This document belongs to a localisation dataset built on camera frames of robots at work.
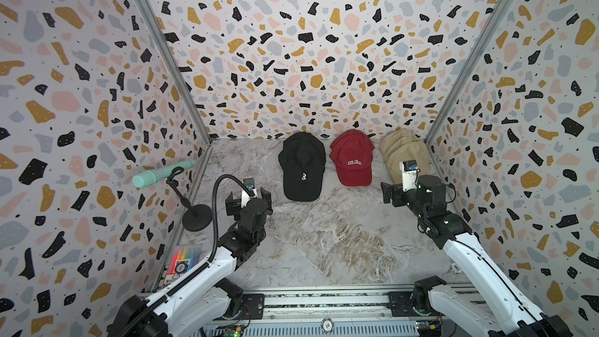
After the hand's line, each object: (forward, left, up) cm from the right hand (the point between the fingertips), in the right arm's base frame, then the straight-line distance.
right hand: (401, 180), depth 79 cm
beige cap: (+38, -8, -17) cm, 42 cm away
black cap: (+19, +35, -11) cm, 42 cm away
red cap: (+26, +13, -14) cm, 32 cm away
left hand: (-3, +50, -3) cm, 51 cm away
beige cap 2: (+32, -10, -14) cm, 36 cm away
